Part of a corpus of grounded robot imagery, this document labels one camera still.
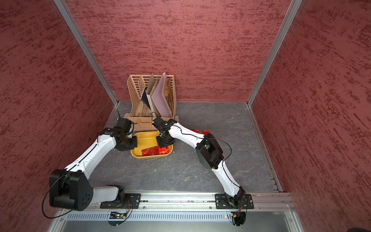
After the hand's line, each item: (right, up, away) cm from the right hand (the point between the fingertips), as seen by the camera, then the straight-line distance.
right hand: (163, 147), depth 89 cm
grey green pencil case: (+6, +18, +18) cm, 26 cm away
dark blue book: (-16, +32, +13) cm, 38 cm away
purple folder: (-4, +31, +5) cm, 31 cm away
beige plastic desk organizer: (-24, +20, +24) cm, 40 cm away
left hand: (-17, 0, -6) cm, 18 cm away
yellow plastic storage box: (-12, +4, +1) cm, 13 cm away
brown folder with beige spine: (-7, +36, -3) cm, 37 cm away
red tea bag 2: (-7, -2, -3) cm, 8 cm away
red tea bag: (0, -2, -2) cm, 2 cm away
